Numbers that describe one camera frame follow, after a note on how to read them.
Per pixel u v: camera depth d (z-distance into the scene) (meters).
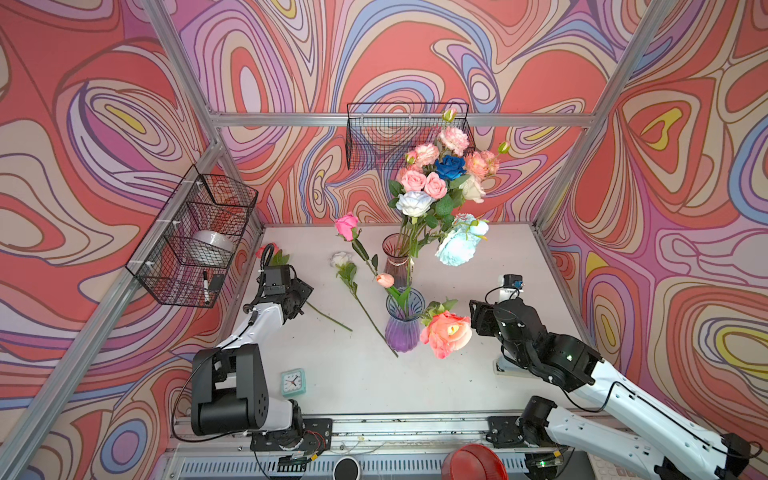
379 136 0.83
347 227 0.63
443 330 0.46
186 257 0.72
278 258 1.07
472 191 0.70
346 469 0.65
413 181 0.65
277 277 0.70
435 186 0.66
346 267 1.05
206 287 0.72
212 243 0.72
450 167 0.66
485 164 0.73
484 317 0.62
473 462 0.70
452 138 0.67
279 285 0.70
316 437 0.72
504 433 0.73
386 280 0.68
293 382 0.80
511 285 0.61
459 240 0.52
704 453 0.40
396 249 0.91
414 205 0.62
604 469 0.67
